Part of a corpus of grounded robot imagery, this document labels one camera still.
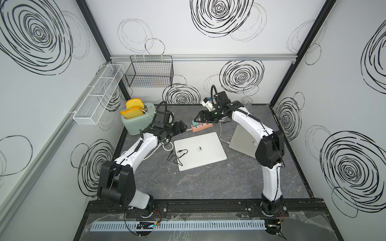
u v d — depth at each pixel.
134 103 0.92
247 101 1.17
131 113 0.88
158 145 0.61
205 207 0.76
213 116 0.77
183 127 0.78
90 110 0.72
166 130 0.72
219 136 1.01
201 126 1.05
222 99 0.72
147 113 0.93
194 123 1.01
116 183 0.42
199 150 0.94
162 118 0.66
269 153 0.54
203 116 0.77
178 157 0.88
